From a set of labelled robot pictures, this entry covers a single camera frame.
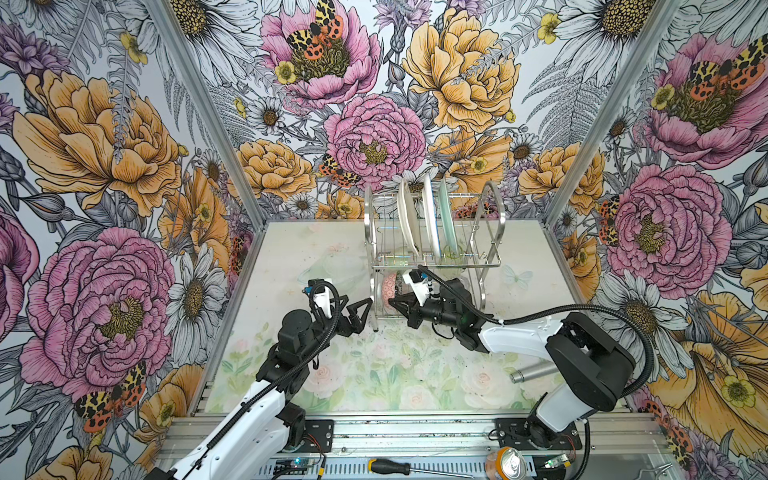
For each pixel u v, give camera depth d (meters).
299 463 0.71
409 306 0.76
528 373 0.80
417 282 0.73
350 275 1.08
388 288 0.81
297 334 0.58
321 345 0.70
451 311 0.69
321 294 0.67
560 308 0.51
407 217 0.64
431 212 0.64
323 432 0.74
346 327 0.69
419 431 0.76
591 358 0.48
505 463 0.62
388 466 0.69
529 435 0.67
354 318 0.68
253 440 0.50
